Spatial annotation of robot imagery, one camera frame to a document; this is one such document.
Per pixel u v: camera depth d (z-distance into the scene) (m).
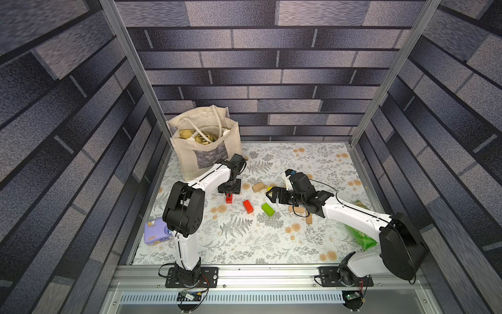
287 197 0.75
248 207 0.92
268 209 0.90
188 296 0.71
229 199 0.94
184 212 0.50
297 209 0.73
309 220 0.88
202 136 0.90
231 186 0.80
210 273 0.74
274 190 0.76
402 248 0.41
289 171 0.78
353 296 0.73
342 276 0.67
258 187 0.98
